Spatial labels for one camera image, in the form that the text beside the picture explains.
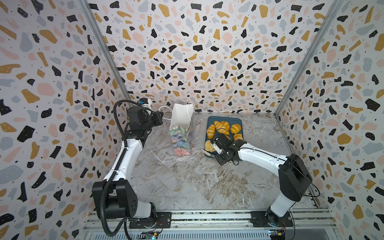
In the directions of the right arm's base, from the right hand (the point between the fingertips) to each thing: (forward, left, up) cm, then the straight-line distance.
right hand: (218, 154), depth 88 cm
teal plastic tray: (+37, -13, -10) cm, 40 cm away
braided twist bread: (+17, -15, -5) cm, 24 cm away
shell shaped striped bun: (+24, -14, -5) cm, 29 cm away
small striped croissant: (+22, +4, -6) cm, 23 cm away
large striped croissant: (+24, -5, -3) cm, 24 cm away
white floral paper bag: (+7, +21, +16) cm, 28 cm away
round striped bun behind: (+28, -7, -4) cm, 29 cm away
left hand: (+13, +30, +24) cm, 41 cm away
